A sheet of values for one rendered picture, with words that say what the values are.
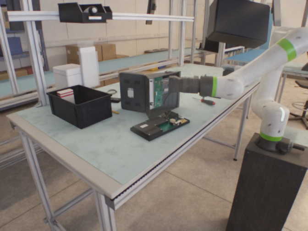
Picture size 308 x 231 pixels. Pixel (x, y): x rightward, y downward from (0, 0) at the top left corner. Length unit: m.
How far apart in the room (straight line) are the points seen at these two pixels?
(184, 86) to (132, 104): 0.33
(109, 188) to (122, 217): 1.24
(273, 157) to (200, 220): 0.88
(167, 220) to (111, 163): 1.18
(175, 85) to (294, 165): 0.75
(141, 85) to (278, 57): 0.67
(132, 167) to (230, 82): 0.54
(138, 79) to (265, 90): 0.74
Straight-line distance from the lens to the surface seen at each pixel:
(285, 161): 1.27
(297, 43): 1.17
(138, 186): 0.74
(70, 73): 1.27
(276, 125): 1.25
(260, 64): 1.11
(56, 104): 1.14
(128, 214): 1.90
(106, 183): 0.67
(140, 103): 1.10
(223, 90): 0.94
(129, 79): 1.09
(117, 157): 0.77
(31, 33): 1.32
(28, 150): 1.37
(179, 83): 0.95
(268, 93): 1.36
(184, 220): 1.86
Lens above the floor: 1.44
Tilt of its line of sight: 24 degrees down
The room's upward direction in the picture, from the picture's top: straight up
